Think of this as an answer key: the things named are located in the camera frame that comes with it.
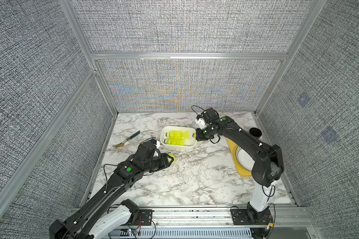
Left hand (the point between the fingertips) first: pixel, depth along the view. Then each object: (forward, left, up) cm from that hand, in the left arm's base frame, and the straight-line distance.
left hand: (174, 159), depth 72 cm
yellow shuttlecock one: (+27, -3, -17) cm, 32 cm away
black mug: (+23, -54, -12) cm, 60 cm away
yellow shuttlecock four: (+13, +2, -19) cm, 23 cm away
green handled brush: (+23, +35, -19) cm, 46 cm away
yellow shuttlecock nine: (+12, -11, +3) cm, 16 cm away
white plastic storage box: (+20, -11, -17) cm, 28 cm away
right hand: (+18, -13, -4) cm, 22 cm away
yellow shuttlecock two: (+22, -4, -17) cm, 28 cm away
